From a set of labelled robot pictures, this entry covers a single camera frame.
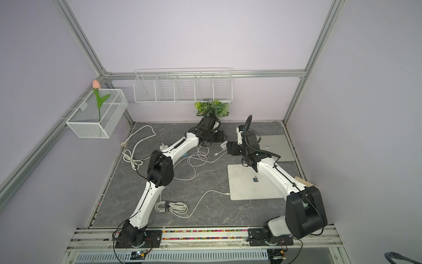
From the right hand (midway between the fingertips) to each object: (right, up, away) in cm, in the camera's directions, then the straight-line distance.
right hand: (233, 142), depth 87 cm
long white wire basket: (-30, +36, +18) cm, 51 cm away
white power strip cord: (-63, -9, +13) cm, 65 cm away
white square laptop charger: (-41, -3, +10) cm, 42 cm away
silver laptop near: (+7, -23, +4) cm, 24 cm away
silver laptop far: (+32, -2, +22) cm, 39 cm away
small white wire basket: (-68, +10, -14) cm, 70 cm away
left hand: (-4, +3, +11) cm, 12 cm away
